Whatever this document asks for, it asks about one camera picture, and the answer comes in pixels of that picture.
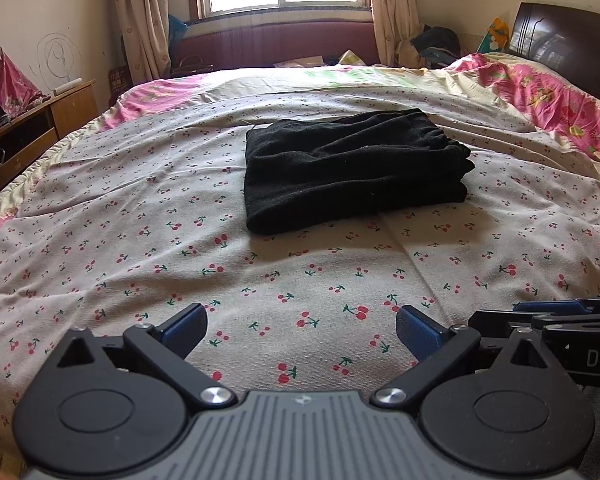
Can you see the brown handbag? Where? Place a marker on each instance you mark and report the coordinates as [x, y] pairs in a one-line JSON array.
[[196, 64]]

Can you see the pink floral quilt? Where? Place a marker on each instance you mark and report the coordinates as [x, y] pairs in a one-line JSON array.
[[540, 85]]

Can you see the black pants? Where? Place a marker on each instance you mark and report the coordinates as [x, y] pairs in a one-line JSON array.
[[350, 175]]

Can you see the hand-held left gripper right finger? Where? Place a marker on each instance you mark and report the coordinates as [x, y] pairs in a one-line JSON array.
[[420, 332]]

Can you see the maroon headboard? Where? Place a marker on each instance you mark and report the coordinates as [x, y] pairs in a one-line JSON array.
[[280, 40]]

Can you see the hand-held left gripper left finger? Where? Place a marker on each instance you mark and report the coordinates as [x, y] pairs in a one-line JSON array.
[[185, 330]]

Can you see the beige patterned curtain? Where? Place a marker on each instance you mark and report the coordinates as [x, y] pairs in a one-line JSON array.
[[392, 10], [140, 20]]

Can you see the wooden side cabinet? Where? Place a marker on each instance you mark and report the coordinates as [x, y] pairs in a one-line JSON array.
[[70, 110]]

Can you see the cherry print bedsheet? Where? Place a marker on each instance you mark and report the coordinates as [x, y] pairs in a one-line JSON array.
[[130, 210]]

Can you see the blue plastic bag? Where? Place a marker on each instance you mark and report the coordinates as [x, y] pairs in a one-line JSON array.
[[177, 30]]

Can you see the scattered papers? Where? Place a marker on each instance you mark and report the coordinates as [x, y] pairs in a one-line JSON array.
[[300, 62]]

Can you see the dark red box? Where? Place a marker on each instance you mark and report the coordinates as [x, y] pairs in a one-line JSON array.
[[119, 85]]

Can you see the pile of dark clothes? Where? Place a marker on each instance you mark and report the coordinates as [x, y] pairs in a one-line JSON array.
[[435, 42]]

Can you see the colourful printed box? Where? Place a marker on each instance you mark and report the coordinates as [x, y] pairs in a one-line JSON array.
[[499, 35]]

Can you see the white paper roll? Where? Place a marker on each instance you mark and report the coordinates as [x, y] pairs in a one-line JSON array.
[[67, 86]]

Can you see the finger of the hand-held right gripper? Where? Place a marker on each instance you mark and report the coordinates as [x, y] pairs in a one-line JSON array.
[[555, 307], [500, 322]]

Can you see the dark wooden headboard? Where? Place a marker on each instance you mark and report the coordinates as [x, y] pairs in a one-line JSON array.
[[565, 40]]

